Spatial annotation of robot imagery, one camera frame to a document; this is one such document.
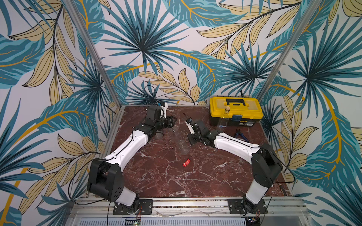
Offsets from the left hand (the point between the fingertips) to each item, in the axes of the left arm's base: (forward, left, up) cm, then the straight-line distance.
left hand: (175, 120), depth 82 cm
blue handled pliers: (+8, -46, -21) cm, 51 cm away
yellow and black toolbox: (+14, -46, -6) cm, 49 cm away
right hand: (-2, -10, -11) cm, 15 cm away
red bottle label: (-16, -8, -23) cm, 29 cm away
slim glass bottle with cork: (+6, -32, -8) cm, 33 cm away
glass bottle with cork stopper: (-2, -4, -21) cm, 21 cm away
